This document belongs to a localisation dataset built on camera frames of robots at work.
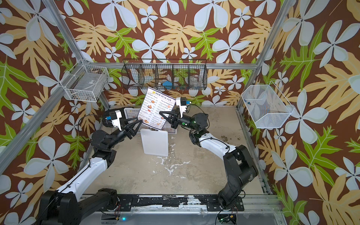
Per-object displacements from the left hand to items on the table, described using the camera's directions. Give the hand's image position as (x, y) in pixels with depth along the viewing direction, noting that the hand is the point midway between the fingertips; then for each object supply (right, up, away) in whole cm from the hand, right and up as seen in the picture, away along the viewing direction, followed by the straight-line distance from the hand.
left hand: (140, 119), depth 69 cm
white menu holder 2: (-13, +4, +24) cm, 27 cm away
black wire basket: (+20, +32, +29) cm, 47 cm away
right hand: (+11, +2, -3) cm, 11 cm away
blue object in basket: (+12, +23, +24) cm, 36 cm away
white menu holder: (+5, -15, +16) cm, 22 cm away
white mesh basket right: (+74, +7, +14) cm, 75 cm away
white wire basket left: (-40, +23, +18) cm, 50 cm away
